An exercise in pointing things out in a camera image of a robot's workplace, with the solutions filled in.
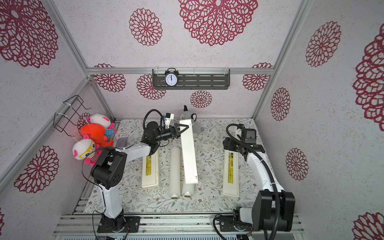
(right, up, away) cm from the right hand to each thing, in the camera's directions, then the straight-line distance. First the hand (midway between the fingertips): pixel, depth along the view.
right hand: (229, 141), depth 85 cm
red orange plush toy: (-82, +5, +9) cm, 83 cm away
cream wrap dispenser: (-45, -18, -3) cm, 48 cm away
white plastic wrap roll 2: (-24, -26, -5) cm, 36 cm away
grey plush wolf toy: (-25, +16, +10) cm, 31 cm away
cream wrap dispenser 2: (0, -24, 0) cm, 24 cm away
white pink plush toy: (-80, +13, +9) cm, 81 cm away
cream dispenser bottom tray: (-23, -7, -9) cm, 26 cm away
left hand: (-24, +7, -2) cm, 25 cm away
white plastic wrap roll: (-32, -17, +3) cm, 36 cm away
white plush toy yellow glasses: (-78, -4, -6) cm, 79 cm away
